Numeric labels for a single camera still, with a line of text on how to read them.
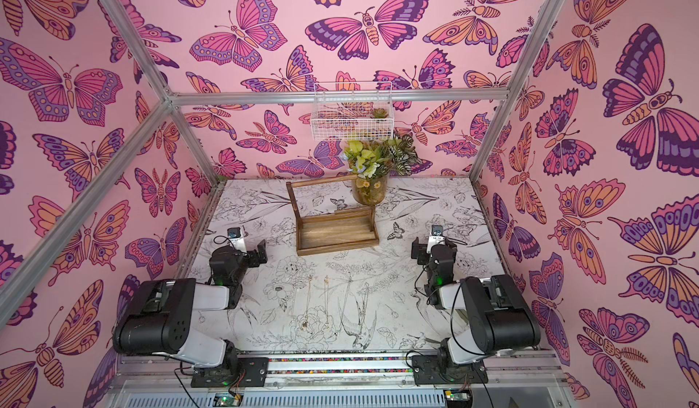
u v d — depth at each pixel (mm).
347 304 857
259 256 857
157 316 468
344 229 1034
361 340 795
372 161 1019
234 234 797
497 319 447
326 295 877
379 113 925
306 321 833
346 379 730
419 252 834
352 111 952
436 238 797
